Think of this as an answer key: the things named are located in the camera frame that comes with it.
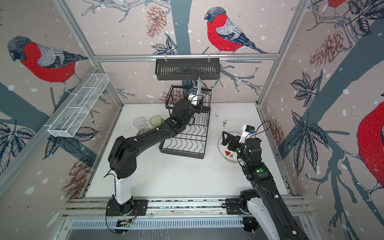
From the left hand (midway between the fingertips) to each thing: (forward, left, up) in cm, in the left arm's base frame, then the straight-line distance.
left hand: (198, 94), depth 79 cm
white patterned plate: (-20, -18, -31) cm, 41 cm away
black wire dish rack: (-11, +4, -32) cm, 34 cm away
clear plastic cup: (+4, +41, -30) cm, 51 cm away
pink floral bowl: (-6, +35, -26) cm, 44 cm away
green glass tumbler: (+7, +31, -32) cm, 45 cm away
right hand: (-19, -15, -11) cm, 27 cm away
